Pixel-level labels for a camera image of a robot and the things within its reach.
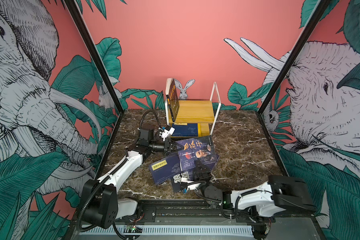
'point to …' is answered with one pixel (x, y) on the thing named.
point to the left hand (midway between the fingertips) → (182, 148)
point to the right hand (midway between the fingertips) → (196, 163)
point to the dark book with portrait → (200, 149)
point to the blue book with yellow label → (185, 129)
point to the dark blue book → (166, 168)
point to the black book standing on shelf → (173, 100)
